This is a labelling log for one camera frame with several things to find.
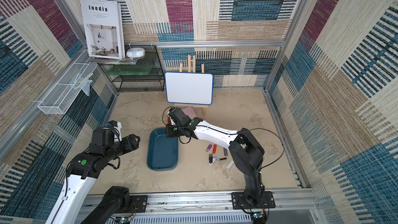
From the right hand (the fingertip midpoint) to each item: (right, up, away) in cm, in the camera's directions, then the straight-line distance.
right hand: (165, 131), depth 83 cm
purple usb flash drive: (+24, -11, +8) cm, 27 cm away
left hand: (-13, -2, -10) cm, 16 cm away
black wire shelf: (-18, +31, +36) cm, 51 cm away
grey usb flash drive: (+33, -13, +6) cm, 36 cm away
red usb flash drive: (+27, -12, +8) cm, 30 cm away
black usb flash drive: (+24, -15, +4) cm, 29 cm away
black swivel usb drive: (+31, -16, +4) cm, 35 cm away
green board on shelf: (-26, +36, +16) cm, 47 cm away
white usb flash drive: (+35, -18, +2) cm, 40 cm away
